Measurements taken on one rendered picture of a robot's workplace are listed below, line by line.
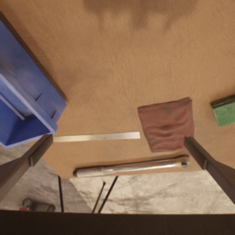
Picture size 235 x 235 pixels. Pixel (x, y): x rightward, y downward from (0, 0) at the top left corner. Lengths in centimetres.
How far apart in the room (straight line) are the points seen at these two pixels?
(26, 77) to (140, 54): 26
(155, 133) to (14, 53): 42
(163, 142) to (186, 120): 11
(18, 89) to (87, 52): 17
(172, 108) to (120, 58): 19
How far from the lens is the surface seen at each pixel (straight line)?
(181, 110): 48
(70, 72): 46
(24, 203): 284
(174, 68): 42
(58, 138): 65
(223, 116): 50
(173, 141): 55
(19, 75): 43
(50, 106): 45
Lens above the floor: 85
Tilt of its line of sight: 48 degrees down
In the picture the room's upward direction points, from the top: 169 degrees counter-clockwise
